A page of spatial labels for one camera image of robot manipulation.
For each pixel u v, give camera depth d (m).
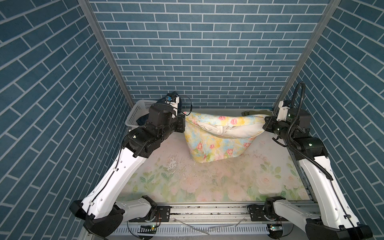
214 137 0.77
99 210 0.36
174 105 0.54
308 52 0.87
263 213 0.74
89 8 0.71
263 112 1.17
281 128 0.56
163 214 0.74
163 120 0.44
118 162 0.39
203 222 0.73
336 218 0.37
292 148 0.45
